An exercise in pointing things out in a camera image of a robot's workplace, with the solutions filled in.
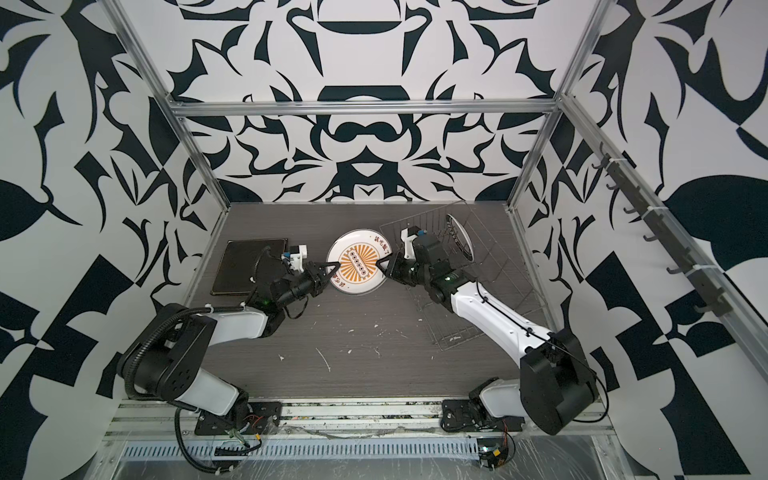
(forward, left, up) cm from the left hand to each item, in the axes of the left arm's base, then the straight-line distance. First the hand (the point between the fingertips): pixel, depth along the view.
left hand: (342, 259), depth 83 cm
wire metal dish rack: (-11, -23, +18) cm, 31 cm away
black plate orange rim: (+10, +39, -20) cm, 45 cm away
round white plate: (+3, -4, -1) cm, 5 cm away
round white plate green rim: (+9, -35, -3) cm, 36 cm away
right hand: (-3, -10, +2) cm, 10 cm away
